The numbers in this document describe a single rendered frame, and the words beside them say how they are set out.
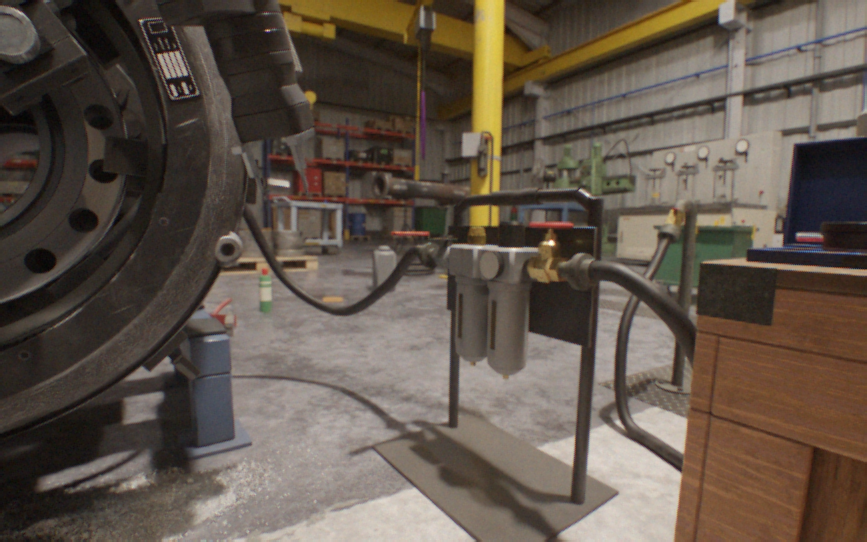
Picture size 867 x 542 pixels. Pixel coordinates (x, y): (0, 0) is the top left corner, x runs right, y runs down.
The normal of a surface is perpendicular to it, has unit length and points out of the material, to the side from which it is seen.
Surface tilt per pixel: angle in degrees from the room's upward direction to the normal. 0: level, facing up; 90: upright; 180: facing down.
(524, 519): 0
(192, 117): 90
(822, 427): 90
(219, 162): 90
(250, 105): 110
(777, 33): 90
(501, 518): 0
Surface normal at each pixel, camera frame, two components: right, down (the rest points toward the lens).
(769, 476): -0.80, 0.04
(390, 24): 0.50, 0.10
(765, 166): -0.94, 0.02
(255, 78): -0.11, 0.61
